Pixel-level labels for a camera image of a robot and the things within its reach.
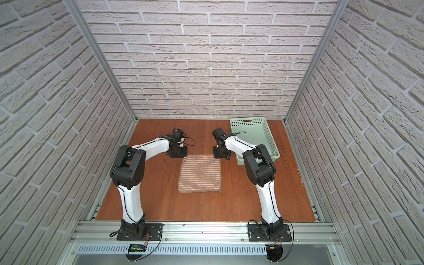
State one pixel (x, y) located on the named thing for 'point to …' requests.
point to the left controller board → (137, 248)
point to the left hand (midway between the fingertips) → (183, 151)
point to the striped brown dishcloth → (200, 173)
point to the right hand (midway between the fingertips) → (214, 156)
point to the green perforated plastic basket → (255, 131)
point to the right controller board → (274, 252)
